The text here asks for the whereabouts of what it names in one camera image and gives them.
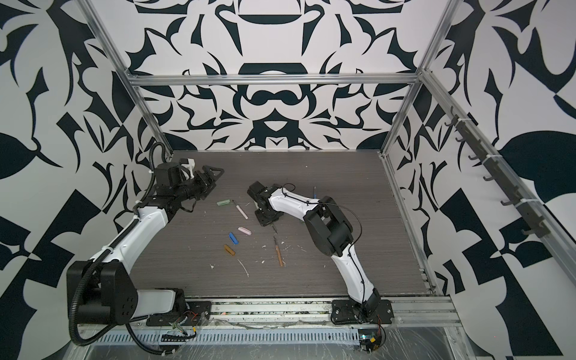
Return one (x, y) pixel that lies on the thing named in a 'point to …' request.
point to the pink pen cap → (244, 230)
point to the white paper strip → (247, 274)
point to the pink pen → (240, 210)
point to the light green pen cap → (223, 202)
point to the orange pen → (281, 262)
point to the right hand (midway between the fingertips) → (268, 217)
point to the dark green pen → (274, 229)
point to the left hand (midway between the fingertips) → (220, 172)
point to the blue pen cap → (235, 241)
